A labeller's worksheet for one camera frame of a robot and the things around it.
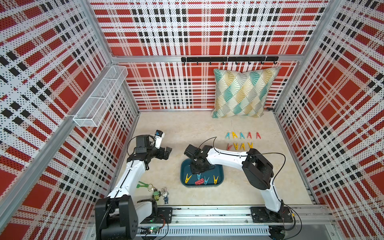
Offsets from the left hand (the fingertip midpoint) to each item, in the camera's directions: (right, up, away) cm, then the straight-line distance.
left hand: (165, 146), depth 87 cm
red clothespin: (+20, -20, -3) cm, 28 cm away
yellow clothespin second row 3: (+55, -1, +12) cm, 56 cm away
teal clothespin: (+24, -19, -3) cm, 30 cm away
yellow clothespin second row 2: (+50, -2, +11) cm, 51 cm away
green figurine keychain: (-3, -24, -9) cm, 26 cm away
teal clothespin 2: (+40, +6, +18) cm, 44 cm away
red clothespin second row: (+39, -2, +13) cm, 42 cm away
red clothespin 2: (+56, +6, +20) cm, 60 cm away
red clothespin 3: (+61, +6, +18) cm, 64 cm away
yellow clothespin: (+13, -18, -2) cm, 23 cm away
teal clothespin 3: (+50, +6, +18) cm, 53 cm away
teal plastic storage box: (+28, -18, -2) cm, 33 cm away
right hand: (+19, -14, 0) cm, 24 cm away
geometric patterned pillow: (+47, +33, +7) cm, 58 cm away
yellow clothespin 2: (+29, -19, -3) cm, 35 cm away
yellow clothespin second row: (+45, -2, +12) cm, 46 cm away
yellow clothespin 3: (+45, +6, +18) cm, 48 cm away
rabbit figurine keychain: (+2, -24, -9) cm, 26 cm away
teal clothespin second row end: (+19, -17, -1) cm, 26 cm away
